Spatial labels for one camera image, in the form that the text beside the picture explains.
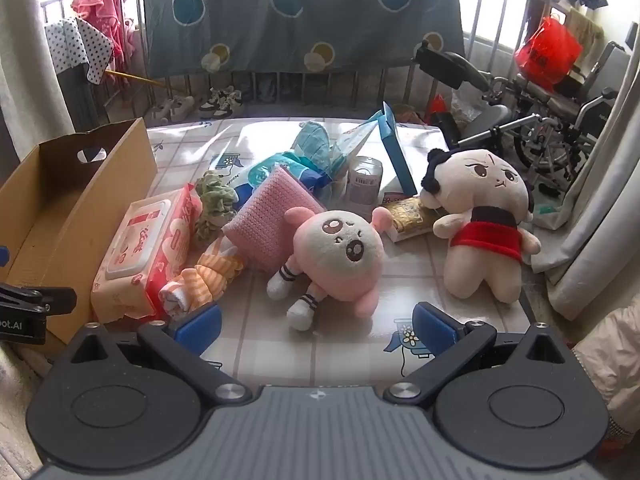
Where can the metal railing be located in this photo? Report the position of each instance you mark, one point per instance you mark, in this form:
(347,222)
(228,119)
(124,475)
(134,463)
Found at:
(410,82)

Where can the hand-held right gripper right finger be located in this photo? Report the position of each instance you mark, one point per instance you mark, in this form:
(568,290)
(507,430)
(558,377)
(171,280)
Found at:
(432,325)

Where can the red plastic bag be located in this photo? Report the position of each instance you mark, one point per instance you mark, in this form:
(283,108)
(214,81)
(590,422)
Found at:
(547,55)

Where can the blue blanket with circles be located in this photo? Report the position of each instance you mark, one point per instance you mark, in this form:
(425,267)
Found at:
(325,20)

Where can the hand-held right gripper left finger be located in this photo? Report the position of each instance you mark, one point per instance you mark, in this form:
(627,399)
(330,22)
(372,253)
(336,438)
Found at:
(200,322)

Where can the white blue tissue pack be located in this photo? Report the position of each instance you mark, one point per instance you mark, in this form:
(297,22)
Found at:
(260,172)

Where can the pink garment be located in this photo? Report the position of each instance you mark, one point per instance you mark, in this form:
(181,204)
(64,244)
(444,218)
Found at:
(105,5)

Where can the cream plush doll red dress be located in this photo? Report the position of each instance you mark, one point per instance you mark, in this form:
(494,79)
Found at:
(480,270)

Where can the yellow stick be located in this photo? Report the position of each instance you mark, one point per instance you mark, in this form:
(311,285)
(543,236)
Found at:
(140,79)

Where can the beige towel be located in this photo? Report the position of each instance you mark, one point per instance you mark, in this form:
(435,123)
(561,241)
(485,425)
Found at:
(585,27)

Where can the brown cardboard box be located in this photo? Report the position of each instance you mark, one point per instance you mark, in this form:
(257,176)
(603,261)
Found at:
(60,200)

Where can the green scrunchie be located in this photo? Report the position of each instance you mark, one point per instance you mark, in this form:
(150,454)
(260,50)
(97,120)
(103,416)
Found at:
(215,195)

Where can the dark grey hanging cloth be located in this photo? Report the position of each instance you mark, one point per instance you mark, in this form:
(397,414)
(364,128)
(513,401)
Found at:
(77,100)

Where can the plaid printed tablecloth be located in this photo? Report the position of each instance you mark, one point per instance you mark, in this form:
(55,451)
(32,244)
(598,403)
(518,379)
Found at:
(425,280)

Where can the pink sponge pad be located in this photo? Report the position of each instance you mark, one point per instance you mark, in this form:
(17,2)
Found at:
(270,210)

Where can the small red bag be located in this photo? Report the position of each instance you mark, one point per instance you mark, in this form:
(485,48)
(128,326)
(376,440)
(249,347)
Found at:
(437,105)

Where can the yellow snack packet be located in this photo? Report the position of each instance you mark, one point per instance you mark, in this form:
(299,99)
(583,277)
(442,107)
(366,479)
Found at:
(410,215)

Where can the pink round plush toy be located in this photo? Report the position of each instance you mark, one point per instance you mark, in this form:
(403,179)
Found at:
(335,260)

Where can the beige quilted cloth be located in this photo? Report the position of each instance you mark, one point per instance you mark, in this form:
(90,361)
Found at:
(610,360)

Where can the flat blue box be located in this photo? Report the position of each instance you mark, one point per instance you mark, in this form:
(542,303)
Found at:
(397,155)

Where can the black wheelchair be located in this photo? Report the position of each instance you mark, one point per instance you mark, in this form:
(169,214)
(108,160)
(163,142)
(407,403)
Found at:
(550,130)

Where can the white polka dot cloth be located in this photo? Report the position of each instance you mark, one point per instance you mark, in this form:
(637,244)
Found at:
(75,45)

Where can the cream curtain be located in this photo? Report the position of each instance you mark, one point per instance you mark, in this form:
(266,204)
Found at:
(590,240)
(25,85)

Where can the orange striped cloth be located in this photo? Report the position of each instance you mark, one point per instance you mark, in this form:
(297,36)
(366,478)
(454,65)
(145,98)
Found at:
(210,272)

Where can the white can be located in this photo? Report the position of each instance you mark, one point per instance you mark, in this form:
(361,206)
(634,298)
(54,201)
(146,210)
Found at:
(365,180)

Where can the white shoe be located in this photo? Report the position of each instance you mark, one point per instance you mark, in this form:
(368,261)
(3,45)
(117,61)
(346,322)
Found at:
(181,105)
(157,111)

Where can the white and dark sneaker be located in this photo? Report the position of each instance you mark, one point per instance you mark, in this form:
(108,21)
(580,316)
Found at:
(212,103)
(231,97)

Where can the light blue microfiber cloth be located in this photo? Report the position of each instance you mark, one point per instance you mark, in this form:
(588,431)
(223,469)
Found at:
(315,147)

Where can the pink wet wipes pack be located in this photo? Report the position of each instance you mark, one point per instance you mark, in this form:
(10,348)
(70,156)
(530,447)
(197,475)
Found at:
(145,250)

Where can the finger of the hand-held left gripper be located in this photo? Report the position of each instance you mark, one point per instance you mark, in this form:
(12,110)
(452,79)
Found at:
(45,300)
(3,256)

